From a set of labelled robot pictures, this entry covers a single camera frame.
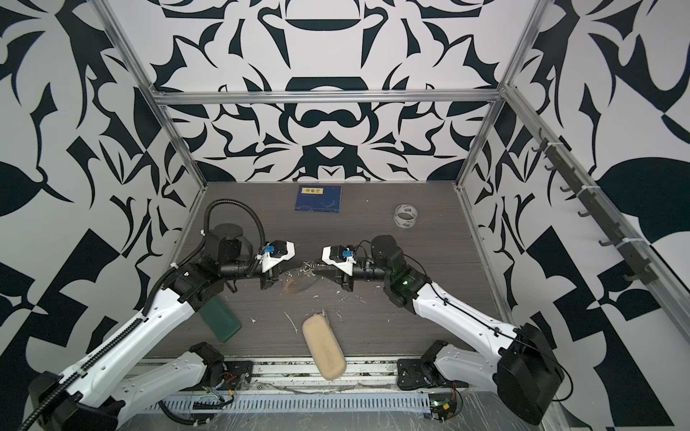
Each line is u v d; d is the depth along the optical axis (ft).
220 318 2.72
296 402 2.13
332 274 2.05
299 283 2.62
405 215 3.55
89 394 1.26
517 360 1.30
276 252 1.82
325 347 2.48
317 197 3.78
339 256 1.83
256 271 1.86
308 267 2.28
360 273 2.03
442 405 2.34
